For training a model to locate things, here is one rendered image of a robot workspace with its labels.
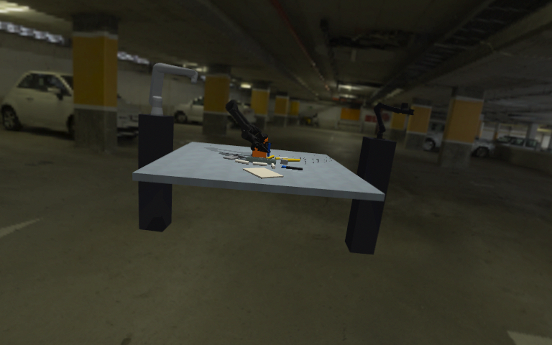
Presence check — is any cream flat rectangular sheet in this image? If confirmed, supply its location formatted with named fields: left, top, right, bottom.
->
left=243, top=167, right=284, bottom=179

